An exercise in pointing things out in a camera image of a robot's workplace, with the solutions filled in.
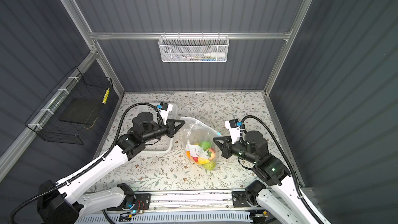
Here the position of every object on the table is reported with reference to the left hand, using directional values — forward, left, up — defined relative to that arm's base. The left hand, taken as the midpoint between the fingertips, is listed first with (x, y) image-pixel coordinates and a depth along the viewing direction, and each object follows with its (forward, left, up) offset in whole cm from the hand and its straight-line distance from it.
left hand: (185, 122), depth 71 cm
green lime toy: (-7, -9, -10) cm, 15 cm away
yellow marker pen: (+20, +43, -2) cm, 48 cm away
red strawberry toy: (-10, -4, -19) cm, 22 cm away
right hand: (-10, -13, -1) cm, 16 cm away
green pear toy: (-13, -11, -21) cm, 27 cm away
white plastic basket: (+2, +15, -26) cm, 30 cm away
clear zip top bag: (-8, -6, -10) cm, 14 cm away
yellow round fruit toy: (-12, -7, -18) cm, 22 cm away
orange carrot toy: (-8, 0, -18) cm, 19 cm away
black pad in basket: (+11, +53, -2) cm, 55 cm away
